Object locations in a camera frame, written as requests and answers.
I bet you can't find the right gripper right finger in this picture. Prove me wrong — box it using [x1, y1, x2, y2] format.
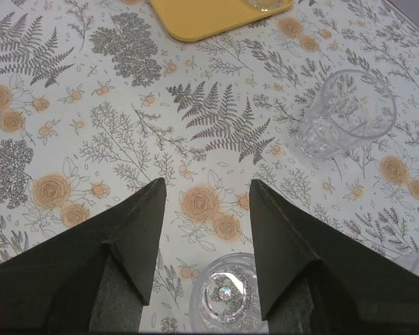
[249, 179, 419, 331]

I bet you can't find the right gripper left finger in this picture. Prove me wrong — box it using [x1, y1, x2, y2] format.
[0, 178, 166, 331]

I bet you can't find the yellow plastic tray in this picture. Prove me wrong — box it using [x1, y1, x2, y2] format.
[150, 0, 293, 42]

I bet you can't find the floral patterned table mat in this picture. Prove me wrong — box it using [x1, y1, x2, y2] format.
[0, 1, 419, 333]

